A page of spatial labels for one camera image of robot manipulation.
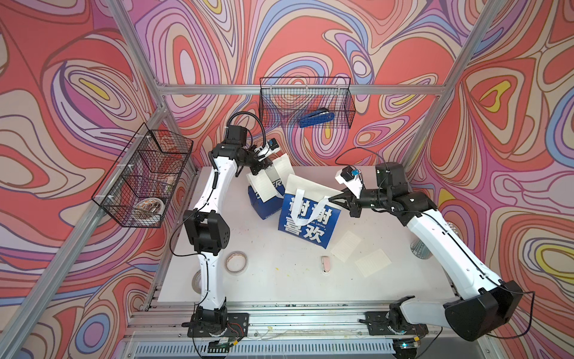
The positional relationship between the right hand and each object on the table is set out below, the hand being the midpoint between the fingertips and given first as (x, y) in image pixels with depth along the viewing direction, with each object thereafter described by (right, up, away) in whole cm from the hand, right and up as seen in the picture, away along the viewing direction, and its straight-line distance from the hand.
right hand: (332, 203), depth 71 cm
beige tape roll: (-35, -25, +17) cm, 47 cm away
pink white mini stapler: (0, -24, +14) cm, 28 cm away
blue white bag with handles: (-17, +11, +18) cm, 27 cm away
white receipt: (+10, -19, +22) cm, 31 cm away
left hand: (-21, +16, +18) cm, 32 cm away
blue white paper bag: (-8, -3, +4) cm, 9 cm away
